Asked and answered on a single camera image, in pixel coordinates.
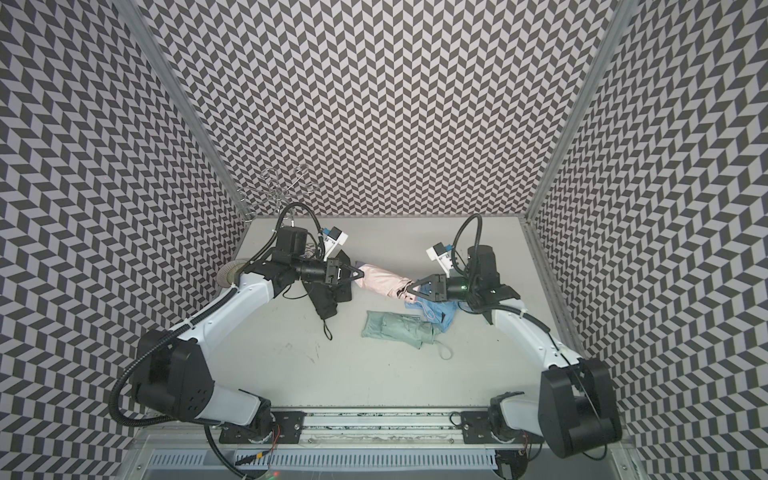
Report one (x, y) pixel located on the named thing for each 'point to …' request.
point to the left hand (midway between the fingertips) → (361, 278)
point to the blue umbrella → (440, 314)
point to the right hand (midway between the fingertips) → (411, 296)
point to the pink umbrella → (385, 282)
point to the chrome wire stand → (276, 190)
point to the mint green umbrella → (409, 329)
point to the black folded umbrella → (326, 297)
